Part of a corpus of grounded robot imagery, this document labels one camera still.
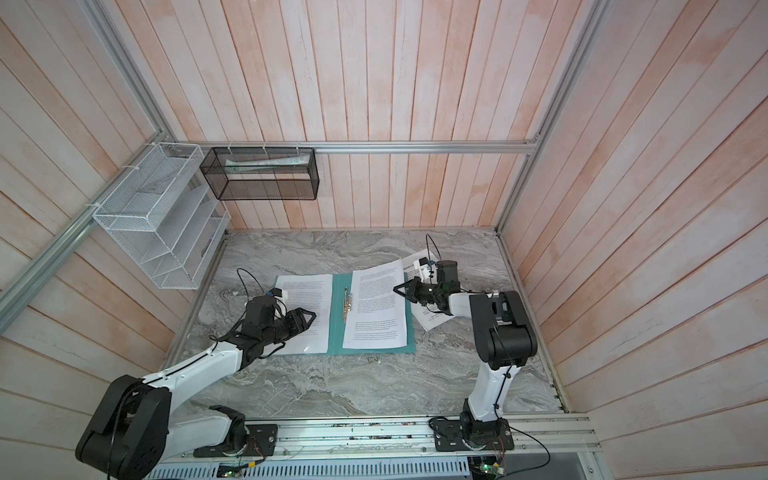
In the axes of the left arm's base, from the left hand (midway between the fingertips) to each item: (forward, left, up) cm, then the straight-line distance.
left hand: (311, 323), depth 87 cm
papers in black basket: (+39, +16, +29) cm, 51 cm away
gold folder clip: (+9, -10, -5) cm, 14 cm away
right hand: (+12, -26, +1) cm, 28 cm away
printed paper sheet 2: (+5, -37, -6) cm, 38 cm away
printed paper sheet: (+15, +3, -6) cm, 16 cm away
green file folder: (+2, -7, -6) cm, 10 cm away
